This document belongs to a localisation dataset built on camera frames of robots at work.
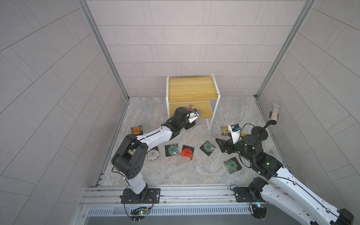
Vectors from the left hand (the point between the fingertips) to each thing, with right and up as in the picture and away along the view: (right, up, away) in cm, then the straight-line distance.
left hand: (193, 114), depth 89 cm
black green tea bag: (-14, -22, -3) cm, 26 cm away
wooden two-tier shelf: (+3, +12, -14) cm, 19 cm away
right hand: (+14, -12, -15) cm, 24 cm away
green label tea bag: (+9, -22, -1) cm, 23 cm away
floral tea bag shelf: (-2, +4, 0) cm, 4 cm away
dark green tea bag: (+22, -29, -9) cm, 38 cm away
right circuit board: (+31, -47, -22) cm, 60 cm away
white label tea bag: (-25, -24, -5) cm, 35 cm away
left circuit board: (-28, -46, -24) cm, 59 cm away
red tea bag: (-4, -24, -3) cm, 24 cm away
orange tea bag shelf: (-39, -12, +6) cm, 41 cm away
